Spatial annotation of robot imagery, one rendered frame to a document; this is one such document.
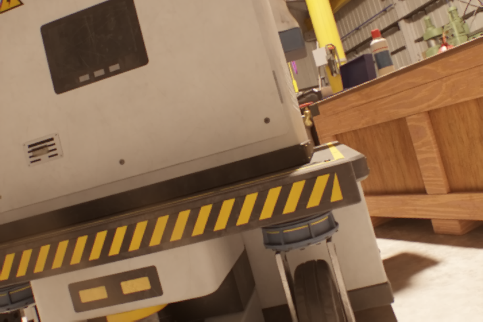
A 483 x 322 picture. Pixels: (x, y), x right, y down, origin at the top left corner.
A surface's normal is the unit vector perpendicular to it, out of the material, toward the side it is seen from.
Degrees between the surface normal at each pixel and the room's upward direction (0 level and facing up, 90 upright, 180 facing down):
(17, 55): 90
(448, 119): 90
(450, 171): 90
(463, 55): 90
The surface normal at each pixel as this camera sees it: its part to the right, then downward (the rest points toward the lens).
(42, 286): -0.17, 0.00
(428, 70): -0.88, 0.22
